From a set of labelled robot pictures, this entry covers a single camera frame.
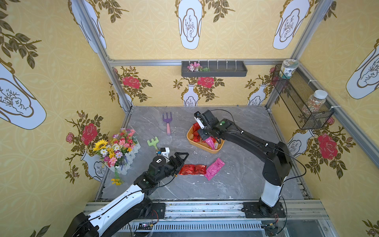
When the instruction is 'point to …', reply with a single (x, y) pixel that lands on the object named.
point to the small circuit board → (145, 226)
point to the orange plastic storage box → (203, 144)
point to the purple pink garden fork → (168, 119)
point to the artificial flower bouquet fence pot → (119, 153)
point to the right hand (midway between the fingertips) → (206, 126)
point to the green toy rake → (153, 142)
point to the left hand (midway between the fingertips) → (183, 156)
